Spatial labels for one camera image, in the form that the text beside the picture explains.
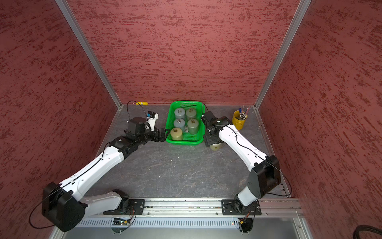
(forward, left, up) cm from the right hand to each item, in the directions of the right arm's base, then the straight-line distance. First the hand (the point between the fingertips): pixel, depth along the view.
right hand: (215, 142), depth 81 cm
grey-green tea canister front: (+20, +22, -7) cm, 31 cm away
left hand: (+4, +30, +6) cm, 30 cm away
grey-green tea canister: (+29, +14, -7) cm, 33 cm away
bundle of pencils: (+19, -20, +1) cm, 27 cm away
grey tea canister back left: (+28, +22, -5) cm, 36 cm away
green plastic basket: (+12, +16, -15) cm, 25 cm away
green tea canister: (+18, +13, -6) cm, 23 cm away
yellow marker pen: (+48, +57, -15) cm, 76 cm away
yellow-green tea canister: (-2, 0, -1) cm, 3 cm away
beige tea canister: (+10, +24, -5) cm, 26 cm away
